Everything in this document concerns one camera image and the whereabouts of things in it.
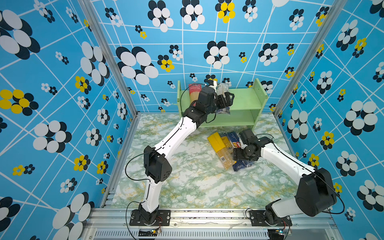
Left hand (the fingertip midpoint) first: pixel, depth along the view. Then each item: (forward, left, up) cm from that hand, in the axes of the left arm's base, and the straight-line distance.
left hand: (229, 96), depth 75 cm
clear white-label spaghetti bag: (+18, +1, -8) cm, 20 cm away
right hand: (-18, -9, -30) cm, 36 cm away
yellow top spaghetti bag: (-7, +3, -35) cm, 36 cm away
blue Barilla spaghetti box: (-20, -12, -36) cm, 42 cm away
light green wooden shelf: (+23, -20, -33) cm, 45 cm away
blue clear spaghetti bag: (-1, -5, -36) cm, 36 cm away
